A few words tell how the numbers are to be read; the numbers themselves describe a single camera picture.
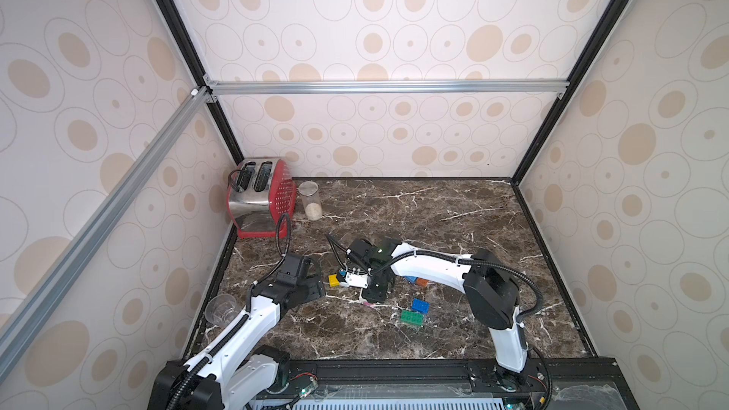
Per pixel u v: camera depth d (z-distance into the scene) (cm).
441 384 73
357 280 76
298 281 66
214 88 90
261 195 90
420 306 85
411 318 82
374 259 65
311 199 107
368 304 85
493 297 50
